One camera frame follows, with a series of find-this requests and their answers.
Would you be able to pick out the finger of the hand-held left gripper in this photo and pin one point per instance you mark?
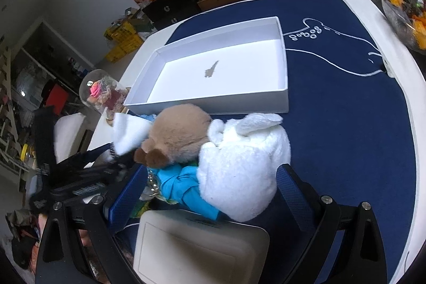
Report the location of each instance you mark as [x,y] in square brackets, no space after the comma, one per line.
[106,172]
[96,153]

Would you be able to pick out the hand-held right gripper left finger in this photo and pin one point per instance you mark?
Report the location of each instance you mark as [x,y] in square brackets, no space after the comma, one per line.
[128,197]

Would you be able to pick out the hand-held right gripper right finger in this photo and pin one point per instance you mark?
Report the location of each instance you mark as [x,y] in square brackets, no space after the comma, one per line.
[294,197]

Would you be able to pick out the teal blue garment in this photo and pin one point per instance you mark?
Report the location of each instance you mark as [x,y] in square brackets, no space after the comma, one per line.
[179,184]

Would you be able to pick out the white plush toy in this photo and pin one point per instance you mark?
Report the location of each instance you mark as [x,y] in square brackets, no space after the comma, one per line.
[239,171]

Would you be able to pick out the white cardboard box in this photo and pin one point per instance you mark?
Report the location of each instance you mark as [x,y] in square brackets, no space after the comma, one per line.
[226,71]

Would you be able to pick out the white cushion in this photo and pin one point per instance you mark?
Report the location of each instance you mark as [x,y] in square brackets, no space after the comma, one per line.
[70,134]

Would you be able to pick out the red chair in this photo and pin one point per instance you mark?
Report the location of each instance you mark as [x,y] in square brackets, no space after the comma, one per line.
[56,99]

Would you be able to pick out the glass dome with flowers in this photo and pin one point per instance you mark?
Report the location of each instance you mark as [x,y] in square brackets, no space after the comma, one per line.
[103,94]

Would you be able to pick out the brown plush toy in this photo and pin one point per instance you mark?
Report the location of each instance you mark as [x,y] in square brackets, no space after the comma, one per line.
[179,134]

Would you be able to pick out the white flat case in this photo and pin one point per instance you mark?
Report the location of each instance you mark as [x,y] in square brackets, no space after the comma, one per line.
[199,247]

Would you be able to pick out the navy blue mat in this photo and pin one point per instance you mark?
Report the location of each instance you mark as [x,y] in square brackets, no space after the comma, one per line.
[349,121]

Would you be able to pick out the stack of yellow crates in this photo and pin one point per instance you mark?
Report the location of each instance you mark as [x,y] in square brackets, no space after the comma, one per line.
[123,41]

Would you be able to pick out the glass bowl of snacks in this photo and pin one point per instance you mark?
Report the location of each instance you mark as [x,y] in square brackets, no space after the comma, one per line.
[406,17]

